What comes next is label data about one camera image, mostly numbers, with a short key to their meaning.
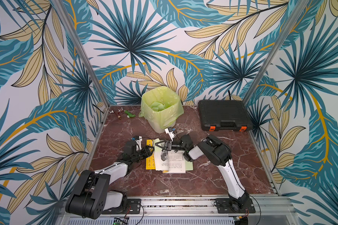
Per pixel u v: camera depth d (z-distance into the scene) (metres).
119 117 1.10
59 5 0.67
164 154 0.86
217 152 0.61
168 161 0.86
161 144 0.88
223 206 0.72
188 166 0.85
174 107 0.85
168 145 0.82
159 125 0.90
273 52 0.86
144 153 0.78
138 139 0.82
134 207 0.73
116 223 0.71
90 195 0.41
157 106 1.03
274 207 0.76
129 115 1.10
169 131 0.87
